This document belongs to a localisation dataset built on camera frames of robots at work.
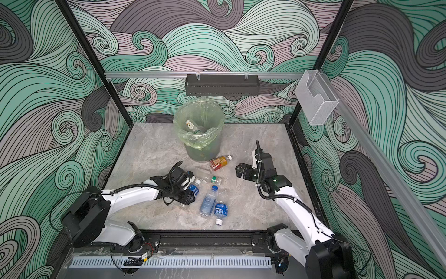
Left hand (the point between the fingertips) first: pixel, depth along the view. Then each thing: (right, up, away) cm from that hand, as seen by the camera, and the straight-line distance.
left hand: (191, 197), depth 85 cm
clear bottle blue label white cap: (+2, +5, -1) cm, 6 cm away
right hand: (+26, +15, -3) cm, 30 cm away
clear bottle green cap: (+12, +7, +4) cm, 15 cm away
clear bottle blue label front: (+15, -3, -8) cm, 17 cm away
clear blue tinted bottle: (+9, -1, -4) cm, 10 cm away
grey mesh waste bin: (+8, +21, +9) cm, 25 cm away
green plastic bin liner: (+6, +44, +12) cm, 46 cm away
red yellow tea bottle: (+15, +16, +9) cm, 24 cm away
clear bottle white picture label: (-1, +36, +7) cm, 37 cm away
